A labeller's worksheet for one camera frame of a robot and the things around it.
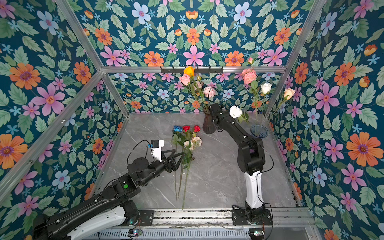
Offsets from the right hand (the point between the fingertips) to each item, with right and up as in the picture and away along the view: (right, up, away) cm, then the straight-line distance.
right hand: (228, 122), depth 95 cm
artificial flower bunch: (-28, -11, +7) cm, 31 cm away
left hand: (-26, -13, -31) cm, 42 cm away
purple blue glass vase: (+17, -5, -9) cm, 20 cm away
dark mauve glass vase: (-12, -3, +8) cm, 15 cm away
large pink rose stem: (-12, +18, -7) cm, 23 cm away
